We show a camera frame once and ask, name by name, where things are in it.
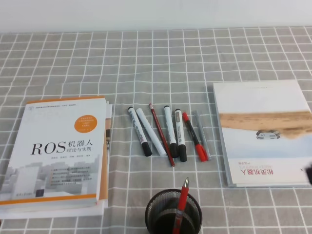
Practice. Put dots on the plain white marker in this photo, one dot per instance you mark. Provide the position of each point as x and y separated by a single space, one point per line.
151 132

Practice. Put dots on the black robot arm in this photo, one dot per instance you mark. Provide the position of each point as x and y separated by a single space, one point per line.
308 171

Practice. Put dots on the grey pen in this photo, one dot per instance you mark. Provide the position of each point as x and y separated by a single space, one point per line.
202 136

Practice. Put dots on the red and black pen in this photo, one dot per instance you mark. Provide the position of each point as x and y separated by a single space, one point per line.
199 149

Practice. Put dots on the red ballpoint pen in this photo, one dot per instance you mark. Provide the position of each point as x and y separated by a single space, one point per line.
181 206

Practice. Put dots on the black mesh pen holder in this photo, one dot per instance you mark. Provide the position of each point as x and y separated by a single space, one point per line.
161 211

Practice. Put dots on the white marker with grey label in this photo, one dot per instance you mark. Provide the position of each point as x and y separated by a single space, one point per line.
180 136

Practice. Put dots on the white marker black cap leftmost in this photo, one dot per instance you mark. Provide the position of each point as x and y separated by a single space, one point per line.
138 128

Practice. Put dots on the white marker black cap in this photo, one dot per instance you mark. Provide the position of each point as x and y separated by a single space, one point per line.
138 128
171 133

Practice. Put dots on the white marker black cap middle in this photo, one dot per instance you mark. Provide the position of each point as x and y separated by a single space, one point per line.
171 133

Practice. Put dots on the red pencil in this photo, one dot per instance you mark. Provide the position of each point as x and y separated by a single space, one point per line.
162 135

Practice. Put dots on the grey checked tablecloth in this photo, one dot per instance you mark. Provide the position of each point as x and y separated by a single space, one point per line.
176 68

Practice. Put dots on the book under ROS textbook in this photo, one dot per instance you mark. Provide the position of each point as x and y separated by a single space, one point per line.
98 209

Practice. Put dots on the white ROS robotics textbook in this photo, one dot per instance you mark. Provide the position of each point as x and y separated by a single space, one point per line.
56 161

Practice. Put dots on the white book with desert cover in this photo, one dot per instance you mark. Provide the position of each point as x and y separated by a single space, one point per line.
266 133

